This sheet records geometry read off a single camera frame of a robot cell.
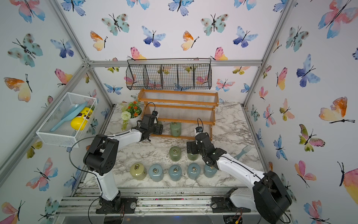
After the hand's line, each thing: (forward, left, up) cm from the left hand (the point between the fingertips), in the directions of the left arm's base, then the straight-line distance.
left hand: (159, 124), depth 99 cm
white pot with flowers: (+6, +19, +5) cm, 20 cm away
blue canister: (-34, -2, +1) cm, 34 cm away
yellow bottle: (-16, +35, +23) cm, 45 cm away
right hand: (-17, -24, +5) cm, 30 cm away
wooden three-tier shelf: (+19, -27, -7) cm, 34 cm away
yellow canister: (-33, +9, 0) cm, 34 cm away
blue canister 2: (-34, -12, +1) cm, 36 cm away
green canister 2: (-23, -12, 0) cm, 26 cm away
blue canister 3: (-34, -22, +1) cm, 41 cm away
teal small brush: (-19, -57, -7) cm, 61 cm away
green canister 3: (-23, -23, -5) cm, 33 cm away
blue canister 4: (-34, -31, -1) cm, 46 cm away
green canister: (-5, -12, +1) cm, 13 cm away
